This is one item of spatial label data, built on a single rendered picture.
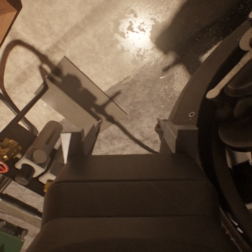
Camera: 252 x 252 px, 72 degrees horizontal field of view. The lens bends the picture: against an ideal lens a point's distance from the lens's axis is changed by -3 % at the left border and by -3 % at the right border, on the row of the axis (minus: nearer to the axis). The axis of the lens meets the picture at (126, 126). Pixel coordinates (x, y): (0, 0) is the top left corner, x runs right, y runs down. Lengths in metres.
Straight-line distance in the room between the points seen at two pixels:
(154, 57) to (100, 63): 0.24
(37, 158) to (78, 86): 0.44
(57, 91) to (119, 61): 0.37
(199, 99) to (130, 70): 0.52
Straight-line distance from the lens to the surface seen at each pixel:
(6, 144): 0.68
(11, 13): 0.87
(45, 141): 0.72
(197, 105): 0.37
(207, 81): 0.41
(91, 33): 0.83
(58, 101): 1.04
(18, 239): 3.27
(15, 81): 1.11
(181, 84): 0.88
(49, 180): 0.70
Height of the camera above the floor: 0.78
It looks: 49 degrees down
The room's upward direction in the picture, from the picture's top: 170 degrees counter-clockwise
